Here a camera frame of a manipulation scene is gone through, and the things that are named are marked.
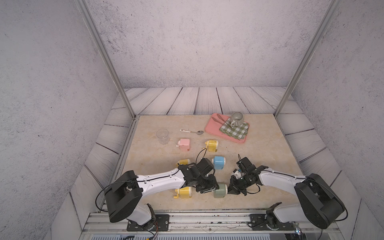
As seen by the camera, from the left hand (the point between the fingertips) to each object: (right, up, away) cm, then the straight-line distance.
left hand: (219, 192), depth 75 cm
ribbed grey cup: (+19, +38, +39) cm, 57 cm away
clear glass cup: (-35, +27, +30) cm, 53 cm away
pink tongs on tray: (+9, +37, +42) cm, 56 cm away
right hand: (+4, -2, +6) cm, 7 cm away
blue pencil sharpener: (+1, +12, +12) cm, 17 cm away
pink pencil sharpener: (-19, +21, +22) cm, 36 cm away
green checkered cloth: (+20, +28, +35) cm, 49 cm away
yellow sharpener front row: (-18, -1, +1) cm, 18 cm away
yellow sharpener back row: (-2, +21, +19) cm, 28 cm away
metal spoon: (-9, +28, +35) cm, 46 cm away
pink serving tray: (+8, +34, +39) cm, 52 cm away
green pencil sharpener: (+2, 0, +1) cm, 2 cm away
